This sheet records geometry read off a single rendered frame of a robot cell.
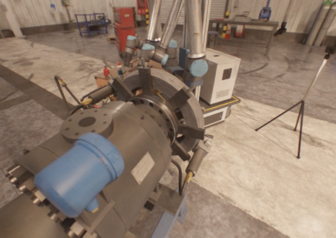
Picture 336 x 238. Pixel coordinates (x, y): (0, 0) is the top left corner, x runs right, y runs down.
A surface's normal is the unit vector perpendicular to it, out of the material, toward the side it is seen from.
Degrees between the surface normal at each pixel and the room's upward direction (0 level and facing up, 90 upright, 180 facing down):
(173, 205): 0
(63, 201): 67
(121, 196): 63
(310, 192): 0
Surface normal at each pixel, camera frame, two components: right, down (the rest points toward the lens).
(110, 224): 0.83, -0.02
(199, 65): 0.07, 0.64
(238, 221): 0.00, -0.82
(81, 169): 0.49, -0.53
